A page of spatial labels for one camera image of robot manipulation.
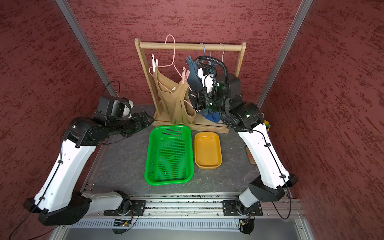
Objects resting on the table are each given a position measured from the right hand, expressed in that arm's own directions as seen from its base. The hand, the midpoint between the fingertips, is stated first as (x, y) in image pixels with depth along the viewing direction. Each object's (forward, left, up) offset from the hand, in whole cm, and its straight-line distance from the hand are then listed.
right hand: (188, 97), depth 57 cm
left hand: (-5, +19, -12) cm, 23 cm away
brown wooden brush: (-5, -36, -47) cm, 59 cm away
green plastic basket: (-4, +15, -48) cm, 50 cm away
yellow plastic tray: (+1, -10, -47) cm, 48 cm away
